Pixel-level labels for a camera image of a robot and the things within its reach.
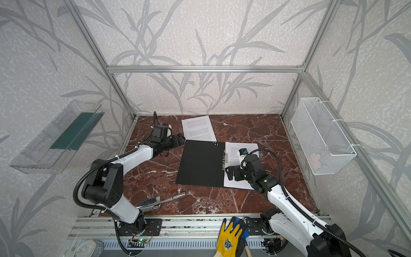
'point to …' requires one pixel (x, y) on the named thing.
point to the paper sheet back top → (199, 128)
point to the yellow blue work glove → (231, 242)
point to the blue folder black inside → (202, 164)
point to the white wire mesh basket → (325, 146)
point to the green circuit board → (140, 241)
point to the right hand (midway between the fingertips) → (233, 163)
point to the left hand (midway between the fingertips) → (182, 135)
